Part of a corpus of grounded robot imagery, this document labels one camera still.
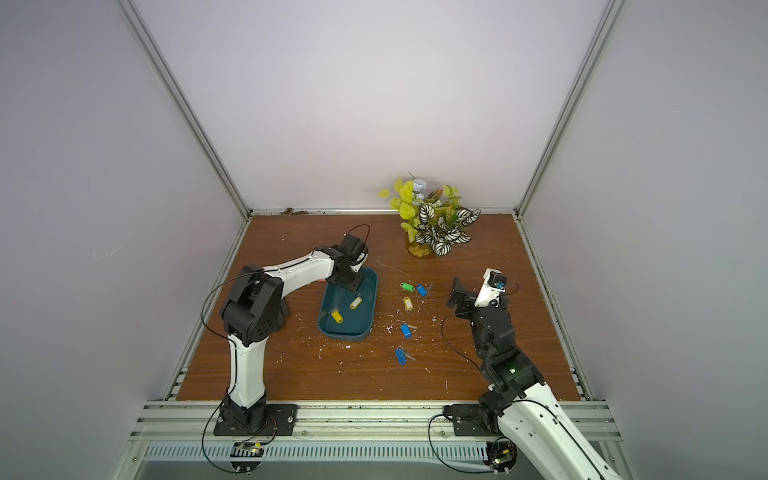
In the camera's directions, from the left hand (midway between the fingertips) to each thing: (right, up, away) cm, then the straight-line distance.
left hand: (358, 280), depth 99 cm
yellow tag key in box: (-6, -10, -8) cm, 14 cm away
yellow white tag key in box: (0, -6, -4) cm, 8 cm away
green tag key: (+16, -2, -1) cm, 16 cm away
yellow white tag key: (+17, -8, -5) cm, 19 cm away
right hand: (+32, +4, -26) cm, 42 cm away
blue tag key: (+21, -3, -1) cm, 22 cm away
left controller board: (-25, -40, -27) cm, 54 cm away
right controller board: (+38, -38, -29) cm, 61 cm away
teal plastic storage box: (-3, -10, -7) cm, 13 cm away
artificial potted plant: (+24, +20, -13) cm, 34 cm away
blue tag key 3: (+14, -19, -16) cm, 29 cm away
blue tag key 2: (+16, -14, -10) cm, 23 cm away
